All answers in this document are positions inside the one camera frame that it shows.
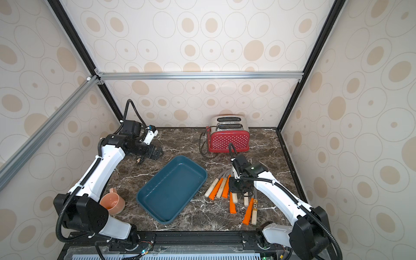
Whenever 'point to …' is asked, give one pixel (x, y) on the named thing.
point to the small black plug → (139, 160)
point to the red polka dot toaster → (225, 129)
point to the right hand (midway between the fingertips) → (237, 188)
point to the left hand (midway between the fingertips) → (159, 148)
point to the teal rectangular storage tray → (168, 195)
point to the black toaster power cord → (201, 150)
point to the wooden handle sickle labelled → (254, 208)
